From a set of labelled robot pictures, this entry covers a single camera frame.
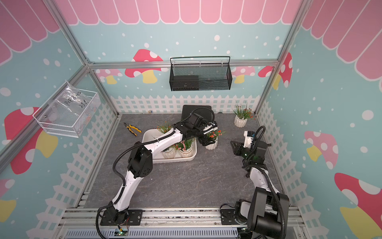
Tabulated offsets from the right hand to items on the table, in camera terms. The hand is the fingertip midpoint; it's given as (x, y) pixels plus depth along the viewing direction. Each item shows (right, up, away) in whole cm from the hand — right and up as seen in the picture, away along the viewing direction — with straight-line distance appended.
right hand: (232, 141), depth 86 cm
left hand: (-12, +2, +6) cm, 14 cm away
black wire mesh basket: (-20, +43, +10) cm, 49 cm away
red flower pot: (-11, +3, -1) cm, 11 cm away
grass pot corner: (+12, +17, +20) cm, 29 cm away
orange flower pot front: (-41, +7, +11) cm, 43 cm away
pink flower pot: (-27, -4, -1) cm, 27 cm away
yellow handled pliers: (-72, +9, +26) cm, 77 cm away
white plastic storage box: (-53, +3, +17) cm, 56 cm away
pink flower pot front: (-37, -7, +4) cm, 38 cm away
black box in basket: (-27, +35, +1) cm, 44 cm away
